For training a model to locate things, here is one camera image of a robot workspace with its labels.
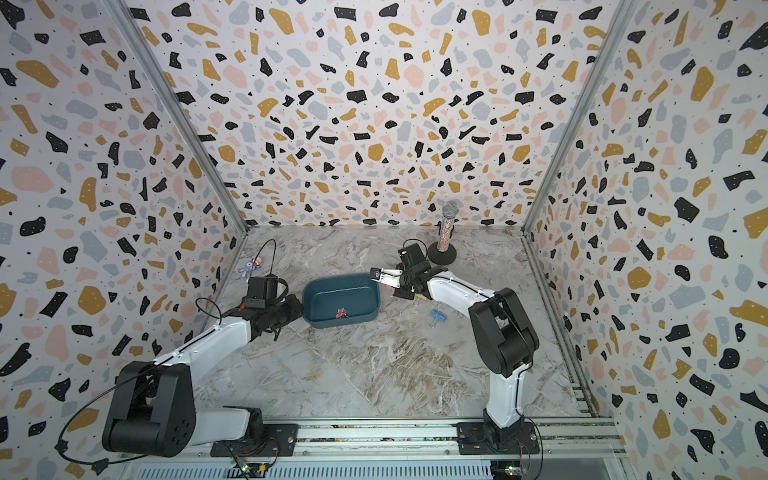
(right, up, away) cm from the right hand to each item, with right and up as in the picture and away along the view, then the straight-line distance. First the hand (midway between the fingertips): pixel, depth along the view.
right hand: (397, 276), depth 96 cm
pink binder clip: (-18, -12, -1) cm, 21 cm away
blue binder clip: (+14, -13, -1) cm, 19 cm away
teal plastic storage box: (-13, -7, +7) cm, 17 cm away
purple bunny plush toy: (-51, +4, +10) cm, 52 cm away
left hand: (-28, -8, -6) cm, 29 cm away
